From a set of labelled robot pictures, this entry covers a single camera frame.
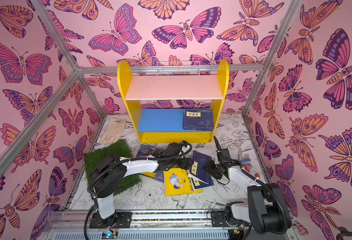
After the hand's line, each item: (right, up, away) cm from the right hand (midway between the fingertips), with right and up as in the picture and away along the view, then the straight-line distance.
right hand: (206, 167), depth 89 cm
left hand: (-8, +5, -2) cm, 10 cm away
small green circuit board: (-50, -28, -16) cm, 60 cm away
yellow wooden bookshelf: (-23, +25, +2) cm, 34 cm away
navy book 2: (-5, -1, -2) cm, 5 cm away
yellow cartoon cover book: (-18, -6, -8) cm, 20 cm away
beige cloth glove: (-65, +21, +22) cm, 71 cm away
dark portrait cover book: (-38, +10, +3) cm, 39 cm away
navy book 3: (-6, -7, -6) cm, 11 cm away
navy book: (-4, +29, +4) cm, 30 cm away
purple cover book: (-27, -3, -7) cm, 28 cm away
